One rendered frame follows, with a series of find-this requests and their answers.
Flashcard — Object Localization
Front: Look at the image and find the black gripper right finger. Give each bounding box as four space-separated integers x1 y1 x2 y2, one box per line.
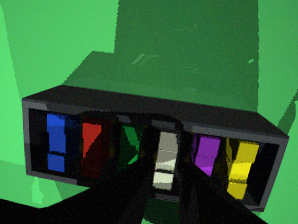
180 163 267 224

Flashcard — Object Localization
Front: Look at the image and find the purple fuse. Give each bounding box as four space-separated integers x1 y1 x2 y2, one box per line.
189 132 220 177

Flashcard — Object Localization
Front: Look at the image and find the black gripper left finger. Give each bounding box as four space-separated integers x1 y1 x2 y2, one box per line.
0 156 153 224

